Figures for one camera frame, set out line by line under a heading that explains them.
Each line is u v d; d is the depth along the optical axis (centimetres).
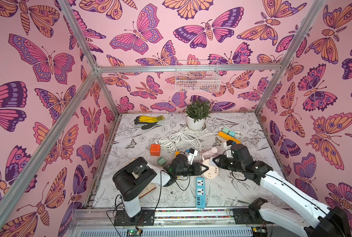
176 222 73
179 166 69
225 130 103
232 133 104
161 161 91
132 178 48
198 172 76
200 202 76
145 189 50
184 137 103
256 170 55
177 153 98
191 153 80
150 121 113
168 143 99
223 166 69
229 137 101
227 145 73
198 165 76
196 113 94
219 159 71
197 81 106
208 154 87
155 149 94
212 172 81
